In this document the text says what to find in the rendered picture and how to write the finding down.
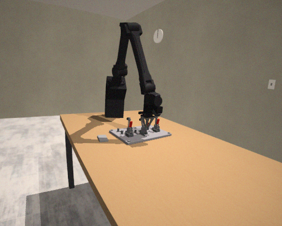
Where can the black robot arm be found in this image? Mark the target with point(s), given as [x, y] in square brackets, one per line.
[132, 31]

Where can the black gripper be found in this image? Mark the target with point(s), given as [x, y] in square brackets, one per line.
[146, 116]

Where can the grey toggle clamp with red handle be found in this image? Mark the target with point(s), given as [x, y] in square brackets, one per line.
[156, 125]

